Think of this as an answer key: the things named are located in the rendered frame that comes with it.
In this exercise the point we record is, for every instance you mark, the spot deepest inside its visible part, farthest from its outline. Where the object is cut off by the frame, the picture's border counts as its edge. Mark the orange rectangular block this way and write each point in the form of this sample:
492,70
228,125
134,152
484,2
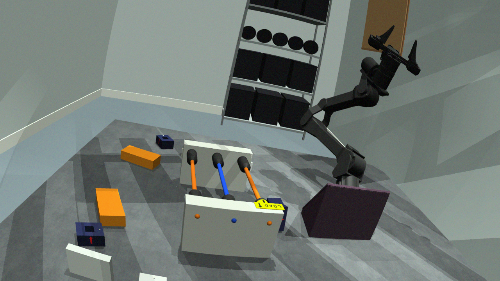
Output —
109,206
140,157

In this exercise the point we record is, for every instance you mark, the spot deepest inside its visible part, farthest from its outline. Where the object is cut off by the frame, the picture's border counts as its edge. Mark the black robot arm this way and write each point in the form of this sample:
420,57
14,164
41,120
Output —
351,164

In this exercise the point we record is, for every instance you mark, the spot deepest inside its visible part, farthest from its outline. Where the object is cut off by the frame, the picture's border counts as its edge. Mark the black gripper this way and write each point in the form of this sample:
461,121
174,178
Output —
391,62

